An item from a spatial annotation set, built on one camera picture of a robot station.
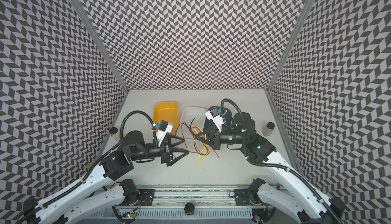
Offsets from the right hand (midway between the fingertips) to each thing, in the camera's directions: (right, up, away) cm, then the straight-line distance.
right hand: (197, 137), depth 58 cm
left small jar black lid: (-48, -3, +26) cm, 54 cm away
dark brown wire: (-3, +3, +1) cm, 4 cm away
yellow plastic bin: (-22, +8, +43) cm, 49 cm away
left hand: (-5, -4, 0) cm, 7 cm away
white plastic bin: (-9, +6, +41) cm, 42 cm away
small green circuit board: (-29, -36, +7) cm, 47 cm away
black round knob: (-4, -31, +4) cm, 31 cm away
